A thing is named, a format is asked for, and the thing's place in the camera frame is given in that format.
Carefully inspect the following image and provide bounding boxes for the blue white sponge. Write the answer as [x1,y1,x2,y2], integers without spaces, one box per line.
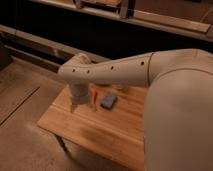
[100,93,117,110]

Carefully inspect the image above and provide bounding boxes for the wooden table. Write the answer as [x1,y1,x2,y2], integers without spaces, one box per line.
[37,86,147,171]

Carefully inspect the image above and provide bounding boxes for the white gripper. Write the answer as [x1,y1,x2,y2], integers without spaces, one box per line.
[69,84,97,113]

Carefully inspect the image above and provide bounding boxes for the wooden shelf rail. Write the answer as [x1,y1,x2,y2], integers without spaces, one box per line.
[31,0,213,42]

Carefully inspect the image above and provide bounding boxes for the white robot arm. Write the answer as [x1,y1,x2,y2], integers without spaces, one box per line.
[58,49,213,171]

